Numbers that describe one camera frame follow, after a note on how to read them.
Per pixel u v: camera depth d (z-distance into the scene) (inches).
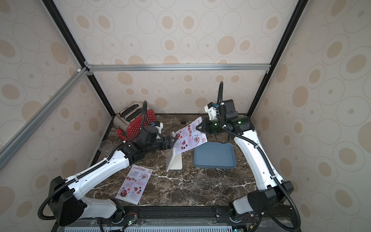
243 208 23.4
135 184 33.2
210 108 25.4
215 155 37.0
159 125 27.6
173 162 31.1
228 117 20.8
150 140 23.1
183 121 41.0
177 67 35.5
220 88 23.7
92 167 18.2
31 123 23.3
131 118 37.0
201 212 29.3
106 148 38.0
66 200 15.0
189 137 28.4
